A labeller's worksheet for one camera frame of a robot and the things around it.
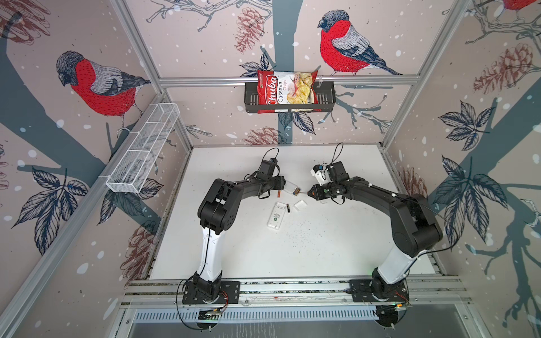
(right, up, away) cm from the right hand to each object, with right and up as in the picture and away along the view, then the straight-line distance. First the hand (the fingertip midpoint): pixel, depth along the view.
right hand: (308, 196), depth 93 cm
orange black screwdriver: (-4, +1, +7) cm, 8 cm away
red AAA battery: (-13, 0, +8) cm, 15 cm away
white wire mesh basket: (-65, +21, -15) cm, 70 cm away
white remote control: (-14, -9, -1) cm, 17 cm away
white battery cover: (-3, -5, +3) cm, 7 cm away
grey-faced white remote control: (-7, +2, +8) cm, 11 cm away
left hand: (-12, +6, +9) cm, 16 cm away
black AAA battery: (-9, -6, +2) cm, 11 cm away
